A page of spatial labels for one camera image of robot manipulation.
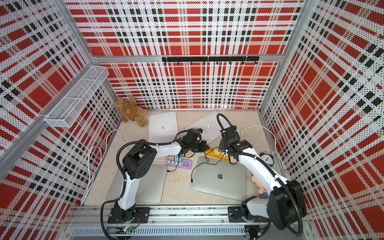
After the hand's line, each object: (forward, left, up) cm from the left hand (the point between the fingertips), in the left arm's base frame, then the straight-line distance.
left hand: (211, 147), depth 95 cm
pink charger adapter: (-9, +25, +3) cm, 27 cm away
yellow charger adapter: (-5, -3, +2) cm, 6 cm away
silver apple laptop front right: (-18, -4, -3) cm, 19 cm away
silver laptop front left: (-23, +36, -7) cm, 43 cm away
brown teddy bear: (+29, +61, +4) cm, 67 cm away
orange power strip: (-7, +2, +7) cm, 10 cm away
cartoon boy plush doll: (-27, -24, +2) cm, 36 cm away
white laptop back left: (+19, +35, -3) cm, 40 cm away
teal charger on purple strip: (-9, +21, +3) cm, 23 cm away
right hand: (-4, -8, +10) cm, 13 cm away
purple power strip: (-11, +16, -1) cm, 19 cm away
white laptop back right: (+22, 0, -5) cm, 22 cm away
